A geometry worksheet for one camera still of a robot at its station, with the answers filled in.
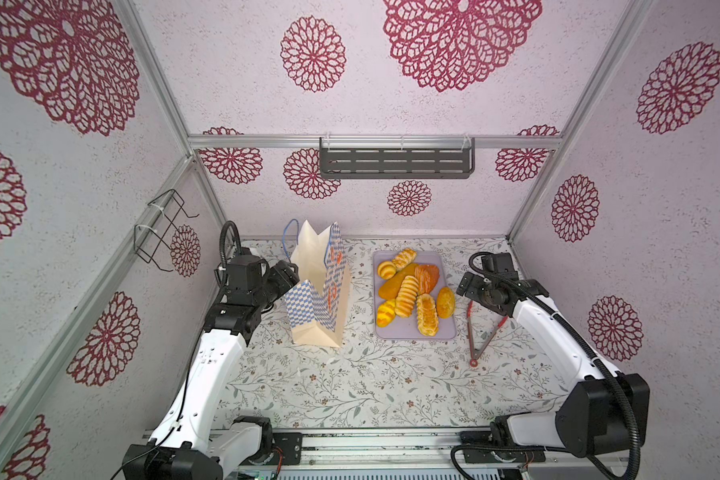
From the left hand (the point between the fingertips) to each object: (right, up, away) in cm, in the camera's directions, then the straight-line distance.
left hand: (289, 277), depth 78 cm
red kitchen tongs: (+53, -23, +10) cm, 59 cm away
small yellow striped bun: (+27, -12, +17) cm, 34 cm away
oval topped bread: (+40, -13, +17) cm, 45 cm away
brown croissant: (+42, -1, +24) cm, 49 cm away
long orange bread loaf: (+29, -5, +23) cm, 37 cm away
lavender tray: (+33, -17, +17) cm, 41 cm away
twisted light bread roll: (+35, +6, +31) cm, 47 cm away
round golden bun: (+46, -9, +18) cm, 50 cm away
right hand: (+52, -3, +7) cm, 52 cm away
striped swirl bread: (+33, -9, +17) cm, 38 cm away
